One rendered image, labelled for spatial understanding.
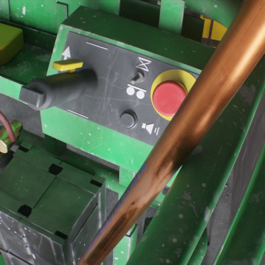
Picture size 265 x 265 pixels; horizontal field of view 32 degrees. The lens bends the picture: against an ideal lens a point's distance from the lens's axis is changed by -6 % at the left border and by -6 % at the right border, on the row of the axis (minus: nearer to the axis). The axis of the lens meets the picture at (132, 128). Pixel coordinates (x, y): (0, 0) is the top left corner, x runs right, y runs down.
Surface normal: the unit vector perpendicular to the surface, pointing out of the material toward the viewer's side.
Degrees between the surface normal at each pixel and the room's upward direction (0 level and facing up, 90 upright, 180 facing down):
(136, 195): 87
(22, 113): 0
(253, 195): 45
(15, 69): 0
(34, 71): 0
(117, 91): 58
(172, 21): 90
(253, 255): 27
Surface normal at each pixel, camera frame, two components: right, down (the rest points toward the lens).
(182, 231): 0.45, -0.43
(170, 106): -0.35, 0.19
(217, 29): -0.18, 0.73
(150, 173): -0.69, 0.45
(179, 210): -0.09, -0.72
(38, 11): -0.44, 0.65
